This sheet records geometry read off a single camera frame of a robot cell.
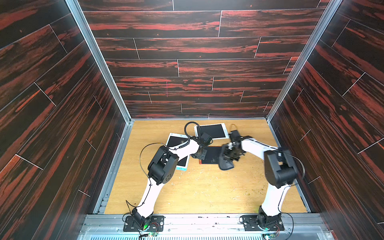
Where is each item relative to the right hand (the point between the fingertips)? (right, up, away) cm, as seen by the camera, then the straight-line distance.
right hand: (226, 158), depth 98 cm
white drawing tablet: (-5, +18, +13) cm, 23 cm away
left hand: (-17, +1, +1) cm, 17 cm away
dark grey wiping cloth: (-2, -2, -7) cm, 8 cm away
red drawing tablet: (-9, +2, -1) cm, 9 cm away
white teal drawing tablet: (-35, +11, +10) cm, 38 cm away
